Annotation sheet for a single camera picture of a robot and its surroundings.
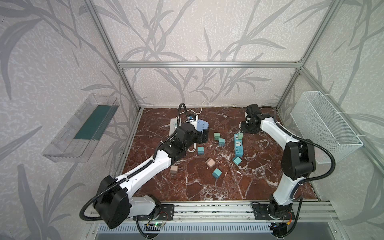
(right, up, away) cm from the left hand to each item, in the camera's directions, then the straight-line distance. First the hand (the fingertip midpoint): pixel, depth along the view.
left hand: (203, 124), depth 78 cm
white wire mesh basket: (+53, +2, -10) cm, 54 cm away
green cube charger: (+24, -8, +18) cm, 31 cm away
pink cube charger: (+4, -23, +11) cm, 26 cm away
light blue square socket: (-1, -1, +29) cm, 29 cm away
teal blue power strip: (+23, -14, +18) cm, 32 cm away
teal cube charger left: (-2, -17, +16) cm, 23 cm away
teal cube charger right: (+21, -22, +11) cm, 32 cm away
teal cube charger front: (+8, -28, +6) cm, 30 cm away
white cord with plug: (-6, -16, +19) cm, 26 cm away
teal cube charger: (+12, -12, +21) cm, 27 cm away
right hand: (+27, -1, +17) cm, 32 cm away
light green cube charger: (+10, -9, +24) cm, 27 cm away
